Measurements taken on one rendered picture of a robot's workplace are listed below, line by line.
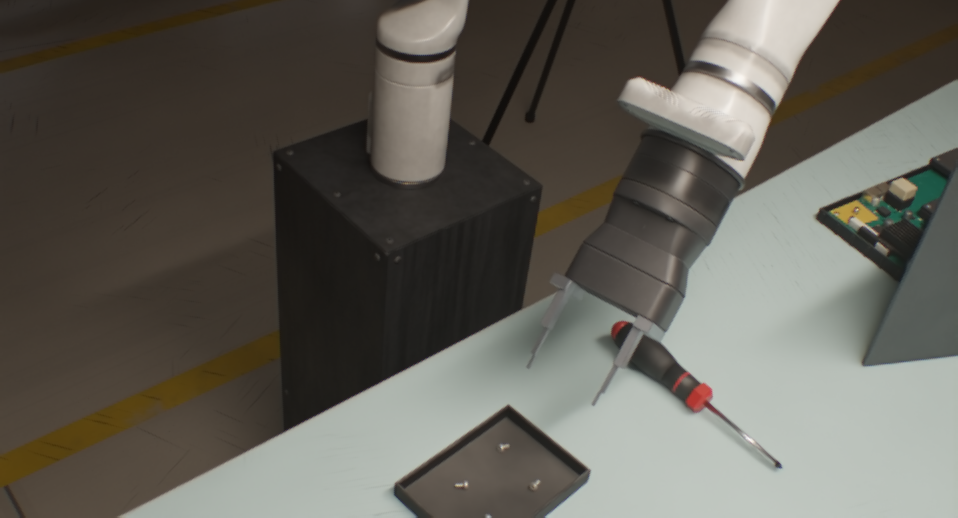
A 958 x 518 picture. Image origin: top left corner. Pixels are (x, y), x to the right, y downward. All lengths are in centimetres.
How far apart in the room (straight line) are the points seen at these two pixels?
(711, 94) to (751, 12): 6
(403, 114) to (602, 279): 52
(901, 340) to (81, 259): 198
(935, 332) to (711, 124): 34
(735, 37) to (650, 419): 29
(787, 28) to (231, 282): 183
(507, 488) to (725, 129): 28
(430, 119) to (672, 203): 54
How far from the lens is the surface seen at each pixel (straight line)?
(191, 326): 225
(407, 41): 109
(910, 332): 86
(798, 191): 105
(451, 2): 110
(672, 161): 66
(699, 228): 66
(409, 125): 114
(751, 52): 68
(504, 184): 122
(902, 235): 99
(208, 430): 204
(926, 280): 82
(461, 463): 70
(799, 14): 70
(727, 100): 67
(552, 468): 71
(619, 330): 79
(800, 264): 95
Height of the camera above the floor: 155
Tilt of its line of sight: 38 degrees down
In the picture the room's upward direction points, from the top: 8 degrees clockwise
